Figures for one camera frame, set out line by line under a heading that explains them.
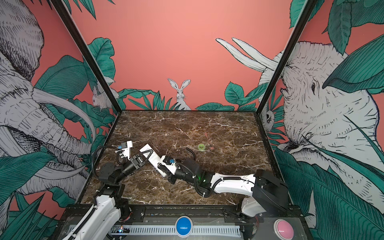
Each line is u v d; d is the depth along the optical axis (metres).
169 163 0.59
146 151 0.70
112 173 0.57
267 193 0.43
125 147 0.67
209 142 1.02
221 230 0.70
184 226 0.71
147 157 0.69
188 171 0.53
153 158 0.70
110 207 0.56
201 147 0.99
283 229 0.70
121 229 0.70
